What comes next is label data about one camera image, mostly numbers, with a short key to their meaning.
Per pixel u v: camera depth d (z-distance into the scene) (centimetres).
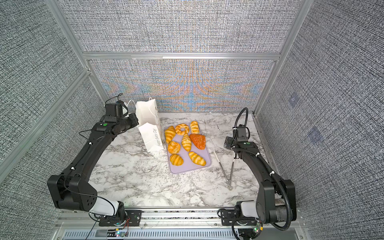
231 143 77
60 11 72
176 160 90
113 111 61
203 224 73
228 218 73
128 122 71
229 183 83
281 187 41
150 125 78
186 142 97
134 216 73
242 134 66
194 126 106
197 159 90
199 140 98
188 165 91
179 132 104
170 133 103
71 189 41
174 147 95
